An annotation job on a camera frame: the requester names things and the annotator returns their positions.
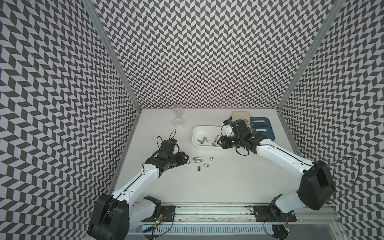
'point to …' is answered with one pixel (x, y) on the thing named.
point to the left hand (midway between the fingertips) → (186, 159)
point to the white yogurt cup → (179, 123)
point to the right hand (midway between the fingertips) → (220, 144)
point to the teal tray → (262, 125)
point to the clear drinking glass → (178, 110)
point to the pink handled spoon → (258, 121)
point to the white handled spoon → (261, 130)
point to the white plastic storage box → (206, 136)
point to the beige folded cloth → (244, 115)
